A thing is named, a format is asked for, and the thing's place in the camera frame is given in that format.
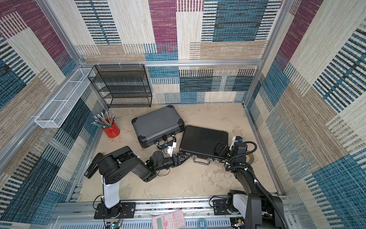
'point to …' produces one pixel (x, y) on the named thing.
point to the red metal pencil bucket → (113, 130)
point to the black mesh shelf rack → (122, 86)
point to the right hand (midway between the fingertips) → (222, 149)
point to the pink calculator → (175, 220)
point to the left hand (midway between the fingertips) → (189, 159)
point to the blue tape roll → (201, 223)
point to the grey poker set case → (155, 126)
